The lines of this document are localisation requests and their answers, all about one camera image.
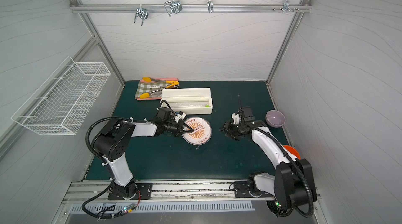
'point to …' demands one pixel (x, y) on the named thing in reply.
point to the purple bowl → (275, 119)
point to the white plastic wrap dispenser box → (189, 100)
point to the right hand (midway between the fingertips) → (222, 131)
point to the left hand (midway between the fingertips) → (193, 131)
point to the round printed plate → (202, 132)
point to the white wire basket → (59, 104)
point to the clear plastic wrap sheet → (202, 132)
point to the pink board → (156, 80)
